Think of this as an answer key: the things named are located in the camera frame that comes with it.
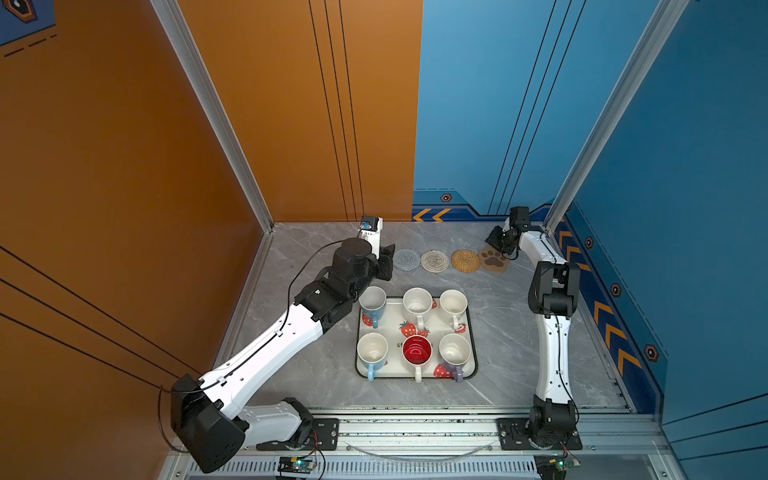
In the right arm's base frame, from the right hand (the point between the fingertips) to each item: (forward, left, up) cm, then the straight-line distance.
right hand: (488, 240), depth 114 cm
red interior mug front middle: (-44, +30, 0) cm, 53 cm away
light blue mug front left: (-44, +42, +2) cm, 61 cm away
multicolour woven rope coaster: (-10, +22, -1) cm, 24 cm away
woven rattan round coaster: (-10, +10, -1) cm, 14 cm away
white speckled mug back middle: (-28, +29, +1) cm, 40 cm away
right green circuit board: (-70, -1, -3) cm, 71 cm away
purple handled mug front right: (-43, +19, -1) cm, 47 cm away
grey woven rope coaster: (-9, +32, 0) cm, 33 cm away
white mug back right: (-30, +18, +3) cm, 35 cm away
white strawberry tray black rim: (-36, +36, -1) cm, 51 cm away
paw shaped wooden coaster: (-9, 0, -1) cm, 10 cm away
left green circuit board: (-70, +60, -2) cm, 92 cm away
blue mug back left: (-30, +43, +5) cm, 52 cm away
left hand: (-29, +37, +31) cm, 56 cm away
